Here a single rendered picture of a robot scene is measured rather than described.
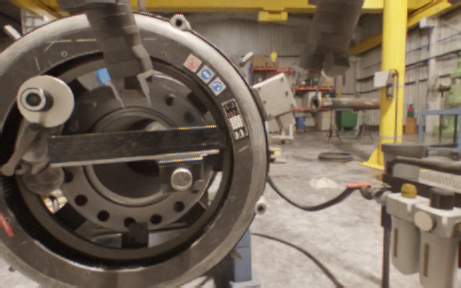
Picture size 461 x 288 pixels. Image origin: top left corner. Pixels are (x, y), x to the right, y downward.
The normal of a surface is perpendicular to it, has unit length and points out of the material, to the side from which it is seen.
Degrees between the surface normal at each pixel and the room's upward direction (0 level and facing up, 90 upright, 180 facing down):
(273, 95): 90
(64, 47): 90
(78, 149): 90
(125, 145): 90
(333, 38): 122
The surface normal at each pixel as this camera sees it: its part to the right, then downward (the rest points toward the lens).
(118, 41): -0.04, 0.61
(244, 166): 0.17, 0.08
